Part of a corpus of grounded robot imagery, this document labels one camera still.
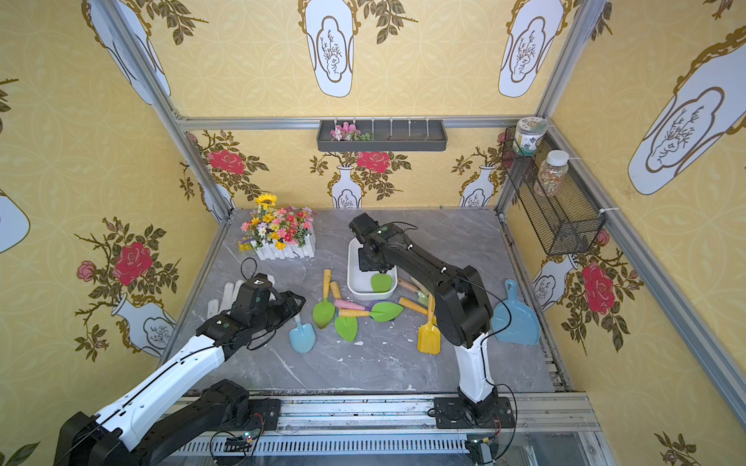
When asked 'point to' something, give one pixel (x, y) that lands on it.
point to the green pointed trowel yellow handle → (323, 312)
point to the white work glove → (230, 294)
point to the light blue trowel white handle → (302, 337)
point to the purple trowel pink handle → (340, 303)
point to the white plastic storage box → (358, 282)
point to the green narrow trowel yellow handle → (346, 326)
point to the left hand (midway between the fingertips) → (292, 300)
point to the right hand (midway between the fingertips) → (379, 258)
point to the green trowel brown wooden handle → (423, 297)
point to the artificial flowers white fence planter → (279, 233)
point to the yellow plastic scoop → (429, 337)
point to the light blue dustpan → (524, 327)
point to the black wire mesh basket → (564, 214)
